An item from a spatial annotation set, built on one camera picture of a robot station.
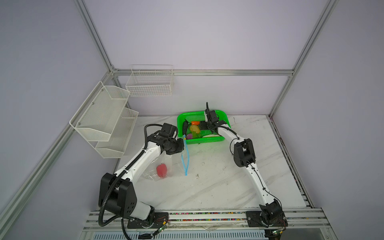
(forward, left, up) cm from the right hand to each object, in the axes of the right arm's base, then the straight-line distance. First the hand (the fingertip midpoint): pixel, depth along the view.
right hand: (203, 123), depth 113 cm
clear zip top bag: (-39, +15, +8) cm, 42 cm away
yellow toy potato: (-7, +6, +2) cm, 9 cm away
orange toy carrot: (-1, +6, +2) cm, 6 cm away
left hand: (-32, +12, +13) cm, 36 cm away
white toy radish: (-14, -4, +3) cm, 15 cm away
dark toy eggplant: (-4, +14, +1) cm, 14 cm away
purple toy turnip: (-16, +10, +3) cm, 19 cm away
